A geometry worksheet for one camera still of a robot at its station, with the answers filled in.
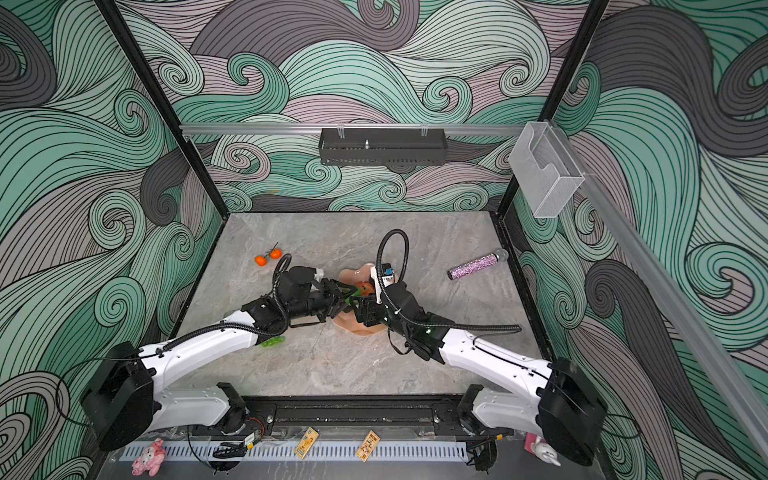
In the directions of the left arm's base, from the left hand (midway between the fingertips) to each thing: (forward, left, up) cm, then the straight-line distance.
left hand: (359, 292), depth 77 cm
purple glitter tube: (+24, -48, -14) cm, 56 cm away
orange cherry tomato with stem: (+25, +32, -18) cm, 45 cm away
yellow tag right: (-32, -3, -16) cm, 36 cm away
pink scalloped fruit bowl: (-1, +4, -15) cm, 16 cm away
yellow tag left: (-32, +11, -16) cm, 38 cm away
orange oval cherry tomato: (+22, +37, -17) cm, 46 cm away
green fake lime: (0, 0, -1) cm, 1 cm away
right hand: (-2, 0, -1) cm, 2 cm away
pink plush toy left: (-35, +45, -15) cm, 59 cm away
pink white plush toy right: (-32, -41, -10) cm, 53 cm away
